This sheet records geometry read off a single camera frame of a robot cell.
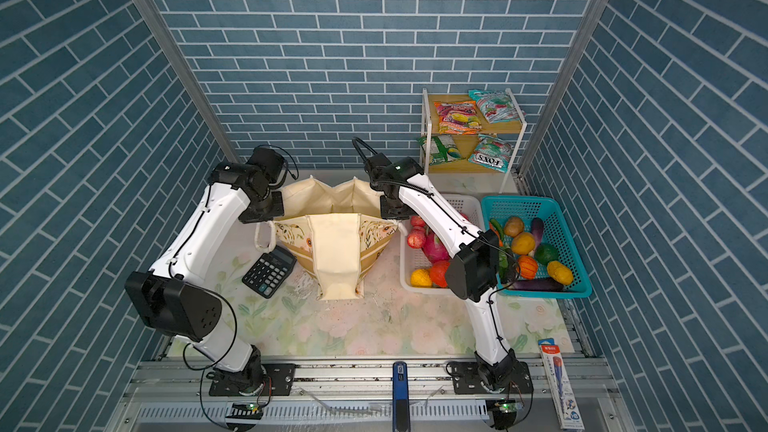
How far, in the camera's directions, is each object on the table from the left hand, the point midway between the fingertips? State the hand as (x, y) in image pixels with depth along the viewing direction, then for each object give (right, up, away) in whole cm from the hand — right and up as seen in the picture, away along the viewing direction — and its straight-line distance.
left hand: (269, 213), depth 80 cm
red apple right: (+41, -4, +19) cm, 46 cm away
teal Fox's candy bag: (+67, +20, +22) cm, 73 cm away
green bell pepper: (+81, -13, +11) cm, 82 cm away
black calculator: (-5, -18, +11) cm, 22 cm away
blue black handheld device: (+36, -43, -10) cm, 57 cm away
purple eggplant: (+83, -6, +21) cm, 85 cm away
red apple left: (+40, -9, +9) cm, 42 cm away
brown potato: (+74, -5, +19) cm, 76 cm away
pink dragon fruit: (+46, -11, +9) cm, 48 cm away
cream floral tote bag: (+19, -5, -4) cm, 20 cm away
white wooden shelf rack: (+68, +24, +7) cm, 72 cm away
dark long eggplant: (+77, -21, +6) cm, 81 cm away
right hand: (+35, 0, +6) cm, 35 cm away
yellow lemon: (+41, -19, +5) cm, 46 cm away
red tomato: (+46, -17, +2) cm, 49 cm away
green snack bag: (+50, +21, +22) cm, 59 cm away
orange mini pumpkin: (+74, -17, +9) cm, 76 cm away
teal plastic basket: (+86, -7, +16) cm, 88 cm away
